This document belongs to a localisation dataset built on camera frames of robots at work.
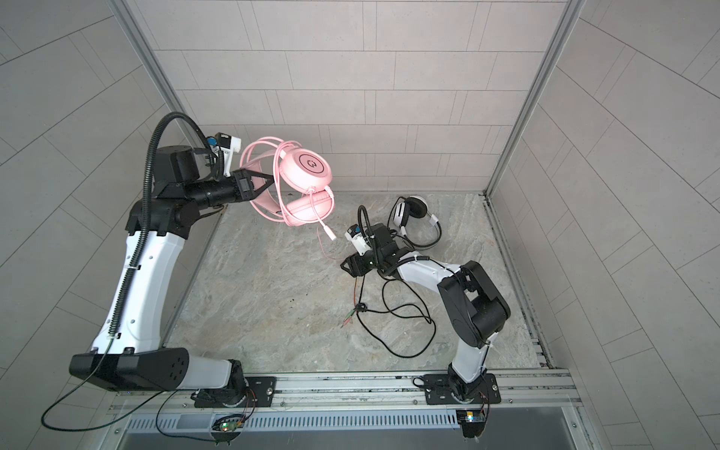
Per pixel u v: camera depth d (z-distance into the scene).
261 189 0.61
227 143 0.56
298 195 0.50
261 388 0.71
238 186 0.54
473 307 0.47
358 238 0.80
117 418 0.68
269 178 0.62
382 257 0.70
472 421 0.68
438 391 0.71
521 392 0.73
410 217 1.02
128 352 0.37
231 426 0.64
